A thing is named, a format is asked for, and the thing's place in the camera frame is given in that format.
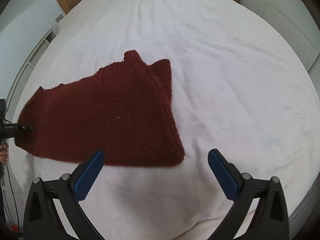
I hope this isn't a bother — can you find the dark red knitted sweater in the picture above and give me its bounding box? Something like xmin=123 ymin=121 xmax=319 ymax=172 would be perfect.
xmin=15 ymin=50 xmax=184 ymax=167

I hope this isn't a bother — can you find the left hand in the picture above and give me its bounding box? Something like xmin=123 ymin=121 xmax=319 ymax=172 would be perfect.
xmin=0 ymin=144 xmax=8 ymax=164

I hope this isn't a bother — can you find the white bed sheet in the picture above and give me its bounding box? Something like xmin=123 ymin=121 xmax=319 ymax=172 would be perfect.
xmin=15 ymin=0 xmax=319 ymax=239

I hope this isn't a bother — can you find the white louvered wardrobe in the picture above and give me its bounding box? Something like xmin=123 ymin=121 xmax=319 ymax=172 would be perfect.
xmin=240 ymin=0 xmax=319 ymax=93

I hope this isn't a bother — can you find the black cable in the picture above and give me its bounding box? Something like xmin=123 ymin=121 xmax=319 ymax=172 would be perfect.
xmin=3 ymin=163 xmax=21 ymax=230

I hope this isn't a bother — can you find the wall socket plate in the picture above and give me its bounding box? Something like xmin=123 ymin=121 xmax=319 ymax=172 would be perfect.
xmin=55 ymin=14 xmax=64 ymax=22

